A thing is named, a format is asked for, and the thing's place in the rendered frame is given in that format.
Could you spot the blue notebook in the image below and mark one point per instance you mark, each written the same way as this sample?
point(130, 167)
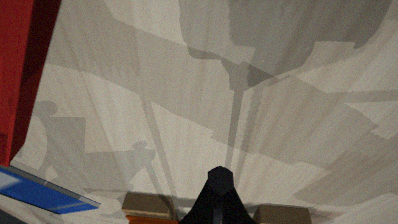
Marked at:
point(27, 188)

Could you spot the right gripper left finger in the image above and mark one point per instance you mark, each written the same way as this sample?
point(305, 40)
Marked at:
point(202, 210)

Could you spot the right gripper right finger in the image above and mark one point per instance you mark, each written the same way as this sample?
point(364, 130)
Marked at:
point(233, 210)

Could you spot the dark grey rod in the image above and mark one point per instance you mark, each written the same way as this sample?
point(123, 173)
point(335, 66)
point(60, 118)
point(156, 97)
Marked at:
point(220, 181)

